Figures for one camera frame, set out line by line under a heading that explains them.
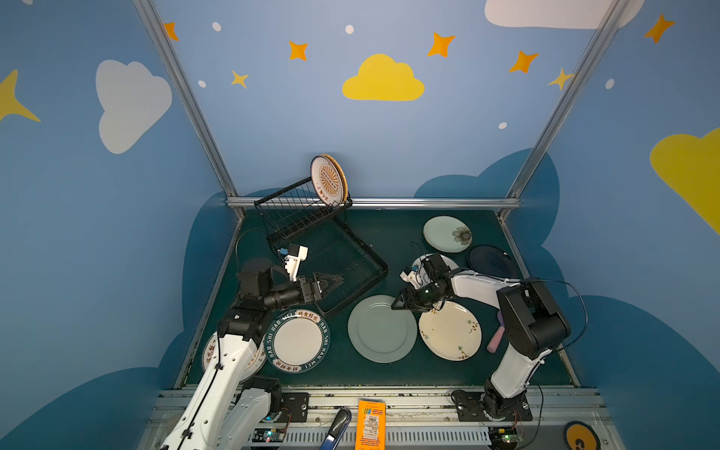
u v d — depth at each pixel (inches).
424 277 33.3
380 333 34.7
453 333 34.5
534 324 19.3
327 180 36.6
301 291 24.2
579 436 28.3
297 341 33.3
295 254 25.9
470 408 29.4
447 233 45.3
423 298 32.3
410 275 35.1
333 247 43.4
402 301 33.3
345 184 34.0
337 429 26.8
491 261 41.2
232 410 22.2
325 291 24.0
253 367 31.7
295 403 29.6
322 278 24.8
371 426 26.7
